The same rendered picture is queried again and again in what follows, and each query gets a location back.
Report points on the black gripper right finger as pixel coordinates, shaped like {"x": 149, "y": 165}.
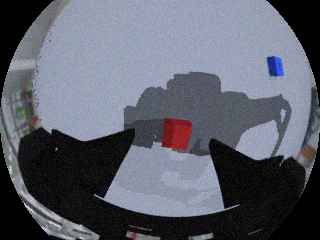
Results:
{"x": 237, "y": 173}

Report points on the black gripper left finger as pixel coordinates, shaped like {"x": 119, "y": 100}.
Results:
{"x": 98, "y": 159}

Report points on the blue block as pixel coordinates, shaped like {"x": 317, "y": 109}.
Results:
{"x": 275, "y": 66}

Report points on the red block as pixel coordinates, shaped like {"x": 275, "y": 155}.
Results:
{"x": 176, "y": 133}

